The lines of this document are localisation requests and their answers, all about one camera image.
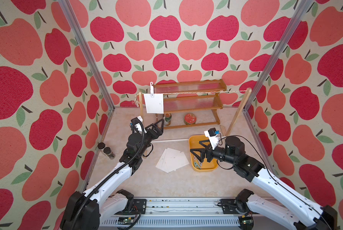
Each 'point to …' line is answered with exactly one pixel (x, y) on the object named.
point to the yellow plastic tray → (206, 166)
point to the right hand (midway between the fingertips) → (196, 148)
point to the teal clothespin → (196, 165)
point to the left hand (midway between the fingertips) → (160, 124)
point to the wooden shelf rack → (191, 104)
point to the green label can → (167, 120)
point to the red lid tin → (189, 118)
